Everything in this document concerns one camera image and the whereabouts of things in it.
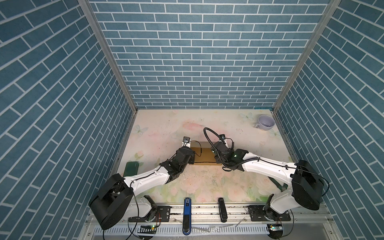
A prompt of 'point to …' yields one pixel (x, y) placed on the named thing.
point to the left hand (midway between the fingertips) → (192, 150)
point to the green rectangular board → (131, 168)
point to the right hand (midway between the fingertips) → (218, 151)
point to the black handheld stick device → (222, 210)
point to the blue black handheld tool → (187, 217)
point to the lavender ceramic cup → (265, 122)
